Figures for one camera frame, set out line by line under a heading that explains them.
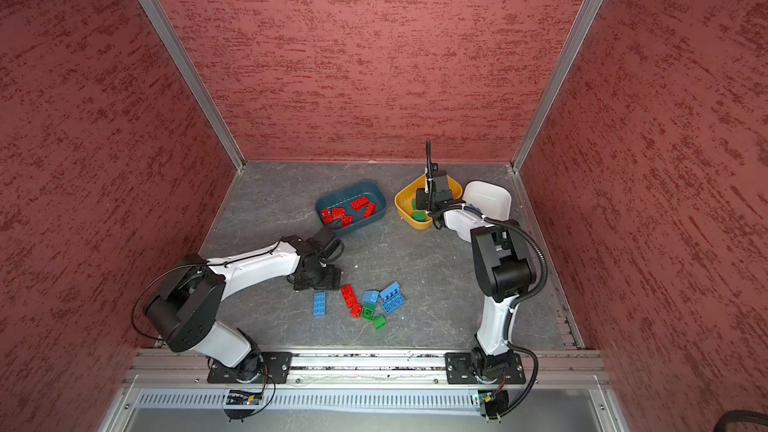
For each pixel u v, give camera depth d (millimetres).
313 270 739
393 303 852
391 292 852
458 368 740
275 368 741
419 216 992
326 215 1031
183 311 443
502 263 514
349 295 852
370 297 837
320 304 831
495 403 710
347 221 1018
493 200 1089
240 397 727
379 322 804
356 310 814
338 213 1078
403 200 1067
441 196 775
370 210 1045
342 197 1074
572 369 759
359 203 1065
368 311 818
